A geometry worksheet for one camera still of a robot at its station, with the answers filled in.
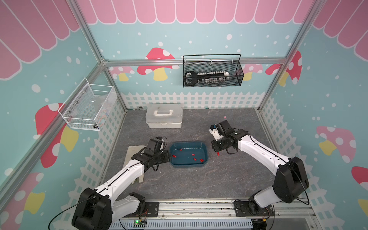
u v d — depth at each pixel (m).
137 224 0.73
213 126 0.79
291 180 0.42
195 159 0.92
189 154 0.95
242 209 0.74
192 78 0.90
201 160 0.92
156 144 0.66
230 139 0.61
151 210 0.74
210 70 0.93
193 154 0.94
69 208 0.37
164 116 1.00
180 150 0.97
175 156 0.94
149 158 0.60
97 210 0.40
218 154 0.94
